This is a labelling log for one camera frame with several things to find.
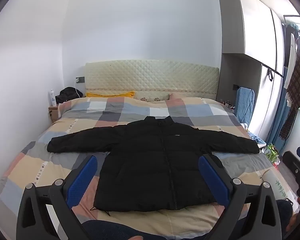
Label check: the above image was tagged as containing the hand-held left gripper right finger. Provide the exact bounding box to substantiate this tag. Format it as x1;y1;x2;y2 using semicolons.
198;154;283;240

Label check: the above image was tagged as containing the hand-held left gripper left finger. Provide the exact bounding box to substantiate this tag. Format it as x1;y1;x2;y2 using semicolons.
16;155;98;240

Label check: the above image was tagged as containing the black puffer jacket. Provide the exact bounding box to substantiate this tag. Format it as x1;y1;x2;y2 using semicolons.
47;116;260;211

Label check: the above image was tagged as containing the person's right hand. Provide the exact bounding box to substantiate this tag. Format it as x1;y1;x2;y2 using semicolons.
288;211;300;233

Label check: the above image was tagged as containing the white long pillow green print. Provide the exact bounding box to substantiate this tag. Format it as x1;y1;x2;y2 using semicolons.
262;169;294;207

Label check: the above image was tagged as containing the green patterned bag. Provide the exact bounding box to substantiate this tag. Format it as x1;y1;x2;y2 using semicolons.
265;144;280;163

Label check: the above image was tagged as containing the person's right leg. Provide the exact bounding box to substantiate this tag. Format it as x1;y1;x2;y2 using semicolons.
275;199;294;239

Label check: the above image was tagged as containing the bed with plaid cover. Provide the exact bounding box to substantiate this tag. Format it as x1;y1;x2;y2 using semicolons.
0;95;300;240

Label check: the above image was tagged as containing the crumpled blue cloth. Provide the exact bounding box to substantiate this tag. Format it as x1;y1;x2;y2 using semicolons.
249;131;265;145

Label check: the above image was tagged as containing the brown patterned hanging garment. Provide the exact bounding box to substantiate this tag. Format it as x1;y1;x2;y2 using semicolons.
279;42;300;138

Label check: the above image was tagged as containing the wooden bedside table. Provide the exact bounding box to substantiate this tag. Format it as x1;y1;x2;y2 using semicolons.
48;105;61;123

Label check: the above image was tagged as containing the blue cushion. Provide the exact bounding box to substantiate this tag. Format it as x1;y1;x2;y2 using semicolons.
236;87;255;124

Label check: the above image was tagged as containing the white plastic bottle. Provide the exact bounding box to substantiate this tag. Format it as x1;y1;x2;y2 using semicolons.
49;89;57;107

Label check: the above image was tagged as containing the black bag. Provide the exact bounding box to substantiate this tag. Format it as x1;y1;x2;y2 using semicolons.
55;87;83;104

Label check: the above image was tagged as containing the white hanging garment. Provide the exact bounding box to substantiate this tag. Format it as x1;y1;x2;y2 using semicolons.
284;34;297;90

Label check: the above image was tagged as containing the yellow pillow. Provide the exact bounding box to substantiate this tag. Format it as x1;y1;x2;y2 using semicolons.
86;91;136;98

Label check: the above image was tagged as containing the floral pillow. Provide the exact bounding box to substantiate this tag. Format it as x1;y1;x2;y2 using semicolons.
134;94;170;102

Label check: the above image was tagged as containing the cream quilted headboard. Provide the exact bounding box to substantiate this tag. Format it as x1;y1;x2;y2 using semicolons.
84;59;220;100

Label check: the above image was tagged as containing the grey white wardrobe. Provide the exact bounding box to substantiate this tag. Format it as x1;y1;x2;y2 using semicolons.
218;0;286;143

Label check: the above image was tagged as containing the white charger cable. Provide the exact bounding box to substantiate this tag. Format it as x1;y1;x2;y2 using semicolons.
74;80;82;98

